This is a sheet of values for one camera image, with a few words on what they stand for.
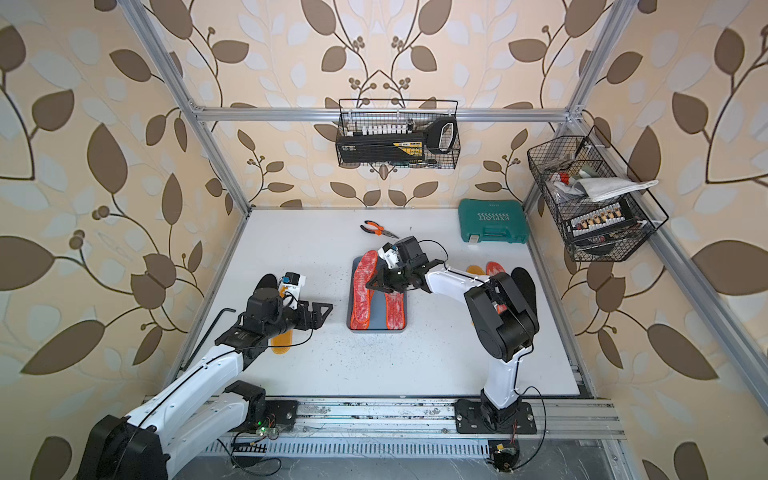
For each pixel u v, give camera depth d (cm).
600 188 64
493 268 102
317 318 74
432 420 75
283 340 86
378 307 93
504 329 49
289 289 75
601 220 67
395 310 92
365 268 93
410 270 74
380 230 112
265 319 64
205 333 89
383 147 82
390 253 87
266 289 102
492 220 112
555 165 83
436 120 83
